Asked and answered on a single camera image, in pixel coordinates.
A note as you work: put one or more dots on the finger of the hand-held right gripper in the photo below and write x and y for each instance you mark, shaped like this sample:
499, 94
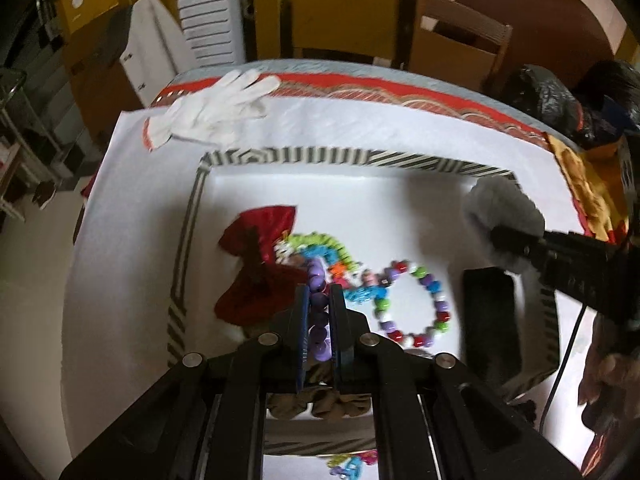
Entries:
520, 247

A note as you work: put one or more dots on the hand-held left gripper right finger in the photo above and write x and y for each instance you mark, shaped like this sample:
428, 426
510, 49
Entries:
336, 330

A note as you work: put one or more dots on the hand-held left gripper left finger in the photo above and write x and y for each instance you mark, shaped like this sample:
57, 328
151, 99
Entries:
301, 330

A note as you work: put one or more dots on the grey fluffy scrunchie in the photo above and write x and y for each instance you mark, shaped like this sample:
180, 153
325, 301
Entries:
500, 205

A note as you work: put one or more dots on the brown scrunchie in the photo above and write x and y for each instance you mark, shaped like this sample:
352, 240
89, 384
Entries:
330, 405

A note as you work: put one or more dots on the black rectangular case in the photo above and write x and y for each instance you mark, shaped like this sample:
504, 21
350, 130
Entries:
490, 325

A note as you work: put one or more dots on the red satin bow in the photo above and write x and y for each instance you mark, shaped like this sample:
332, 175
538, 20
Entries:
260, 240

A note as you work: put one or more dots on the striped cardboard box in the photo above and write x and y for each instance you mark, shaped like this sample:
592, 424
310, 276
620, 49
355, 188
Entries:
350, 200

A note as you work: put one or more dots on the person's right hand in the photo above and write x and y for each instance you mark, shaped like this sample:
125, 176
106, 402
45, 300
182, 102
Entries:
607, 367

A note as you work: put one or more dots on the orange red printed blanket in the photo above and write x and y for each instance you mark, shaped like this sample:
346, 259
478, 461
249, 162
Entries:
585, 185

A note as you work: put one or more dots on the black plastic bag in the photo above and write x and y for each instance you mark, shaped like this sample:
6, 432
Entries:
540, 95

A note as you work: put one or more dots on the white table sheet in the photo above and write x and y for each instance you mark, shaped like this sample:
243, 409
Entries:
125, 260

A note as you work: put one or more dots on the white glove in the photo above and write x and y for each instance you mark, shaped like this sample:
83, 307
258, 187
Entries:
210, 115

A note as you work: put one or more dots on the wooden chair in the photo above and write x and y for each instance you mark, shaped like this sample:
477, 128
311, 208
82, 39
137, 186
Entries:
450, 10

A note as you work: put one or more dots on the yellow wooden cabinet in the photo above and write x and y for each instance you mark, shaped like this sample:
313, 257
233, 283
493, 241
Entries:
340, 20

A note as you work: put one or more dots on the white coat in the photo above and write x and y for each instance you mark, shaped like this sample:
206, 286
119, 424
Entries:
150, 45

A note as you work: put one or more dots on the white slatted shutter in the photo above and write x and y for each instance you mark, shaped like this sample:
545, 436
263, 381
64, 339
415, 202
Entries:
210, 10

